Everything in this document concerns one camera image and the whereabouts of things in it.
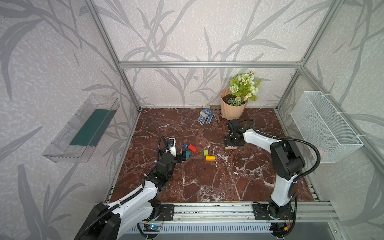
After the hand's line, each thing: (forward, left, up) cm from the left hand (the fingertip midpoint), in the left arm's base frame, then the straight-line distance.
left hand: (179, 141), depth 83 cm
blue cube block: (+4, -2, -14) cm, 14 cm away
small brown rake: (+36, -24, -12) cm, 45 cm away
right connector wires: (-40, -51, -14) cm, 66 cm away
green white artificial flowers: (+35, -39, +11) cm, 53 cm away
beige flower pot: (+27, -33, -5) cm, 43 cm away
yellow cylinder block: (-4, -19, -14) cm, 23 cm away
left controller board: (-39, +11, -15) cm, 43 cm away
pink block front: (+3, -32, -13) cm, 35 cm away
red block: (+3, -7, -14) cm, 16 cm away
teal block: (-2, -4, -14) cm, 15 cm away
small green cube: (0, -15, -14) cm, 21 cm away
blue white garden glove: (+33, -16, -14) cm, 39 cm away
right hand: (+9, -32, -12) cm, 35 cm away
